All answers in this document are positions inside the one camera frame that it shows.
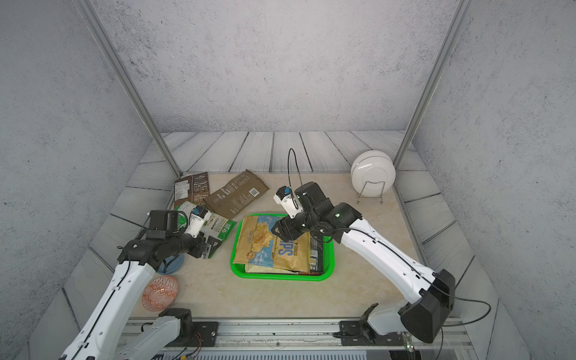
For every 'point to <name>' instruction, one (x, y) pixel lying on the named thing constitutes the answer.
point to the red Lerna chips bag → (263, 269)
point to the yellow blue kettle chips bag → (258, 244)
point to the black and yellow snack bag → (316, 250)
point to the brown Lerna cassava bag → (230, 199)
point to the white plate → (373, 173)
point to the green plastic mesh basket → (238, 269)
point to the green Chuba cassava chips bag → (218, 226)
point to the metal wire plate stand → (372, 197)
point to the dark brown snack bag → (193, 189)
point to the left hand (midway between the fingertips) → (213, 237)
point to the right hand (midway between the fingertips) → (280, 226)
